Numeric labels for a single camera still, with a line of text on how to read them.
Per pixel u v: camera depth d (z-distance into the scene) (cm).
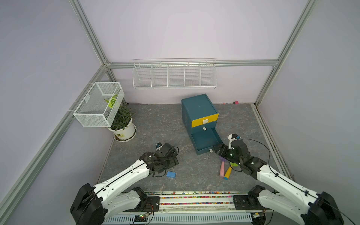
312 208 40
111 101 81
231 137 76
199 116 85
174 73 100
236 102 124
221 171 82
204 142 92
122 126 88
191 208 73
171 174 83
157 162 57
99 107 83
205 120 85
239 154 62
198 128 89
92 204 39
